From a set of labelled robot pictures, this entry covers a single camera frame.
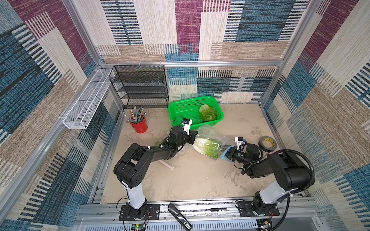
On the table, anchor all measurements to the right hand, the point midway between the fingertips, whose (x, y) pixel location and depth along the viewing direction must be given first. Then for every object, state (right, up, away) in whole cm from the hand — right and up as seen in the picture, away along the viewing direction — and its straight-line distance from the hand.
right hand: (220, 149), depth 89 cm
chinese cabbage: (-6, +1, -1) cm, 6 cm away
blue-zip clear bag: (-6, +10, +10) cm, 15 cm away
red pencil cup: (-54, +12, +17) cm, 58 cm away
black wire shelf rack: (-55, +43, +19) cm, 72 cm away
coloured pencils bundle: (-56, +20, +13) cm, 60 cm away
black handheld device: (-24, -27, -22) cm, 42 cm away
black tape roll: (+30, -1, +4) cm, 31 cm away
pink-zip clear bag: (-28, -6, -5) cm, 29 cm away
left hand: (-13, +10, 0) cm, 17 cm away
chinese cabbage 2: (-6, +23, +13) cm, 27 cm away
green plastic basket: (-19, +27, +27) cm, 42 cm away
